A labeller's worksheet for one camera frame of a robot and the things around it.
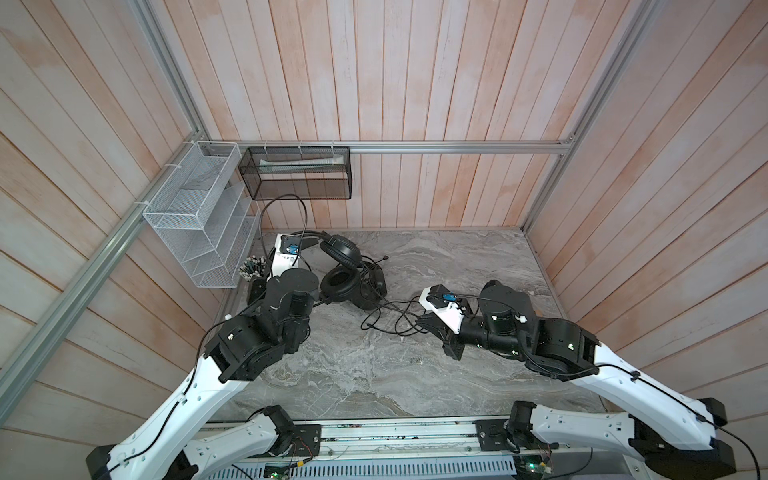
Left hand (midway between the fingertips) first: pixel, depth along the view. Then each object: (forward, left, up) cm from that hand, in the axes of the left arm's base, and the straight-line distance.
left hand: (270, 269), depth 60 cm
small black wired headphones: (+3, -13, -9) cm, 16 cm away
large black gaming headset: (+17, -21, -31) cm, 41 cm away
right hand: (-8, -31, -7) cm, 33 cm away
